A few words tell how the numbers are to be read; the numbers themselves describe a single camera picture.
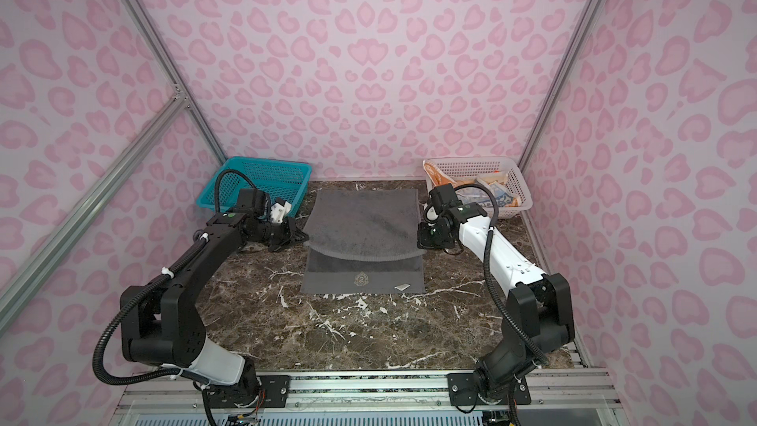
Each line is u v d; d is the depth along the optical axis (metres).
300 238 0.84
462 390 0.74
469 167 1.07
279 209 0.82
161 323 0.43
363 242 0.90
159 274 0.47
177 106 0.88
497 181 1.16
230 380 0.61
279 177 1.17
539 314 0.44
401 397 0.73
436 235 0.72
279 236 0.75
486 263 0.48
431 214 0.77
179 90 0.90
